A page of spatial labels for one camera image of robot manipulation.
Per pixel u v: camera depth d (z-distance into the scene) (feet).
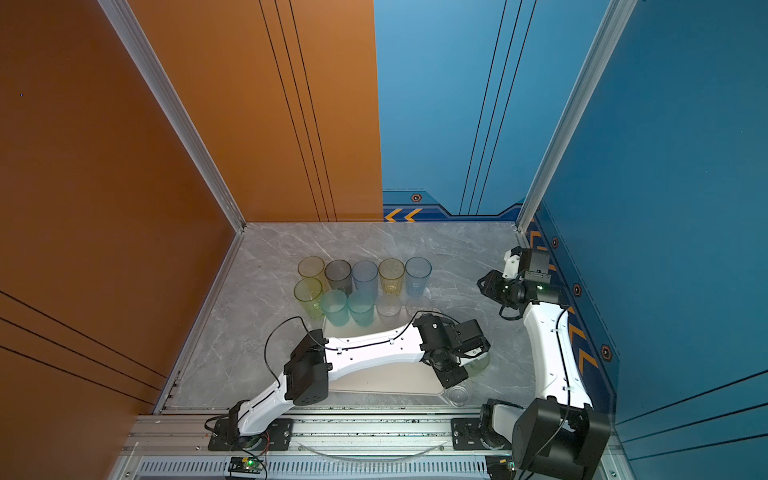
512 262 2.38
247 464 2.33
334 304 3.07
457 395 2.58
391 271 2.92
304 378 1.71
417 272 2.91
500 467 2.31
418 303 3.07
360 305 2.83
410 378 2.69
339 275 2.93
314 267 3.01
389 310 3.08
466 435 2.37
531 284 1.84
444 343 1.86
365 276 2.98
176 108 2.84
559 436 1.22
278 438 2.40
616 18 2.29
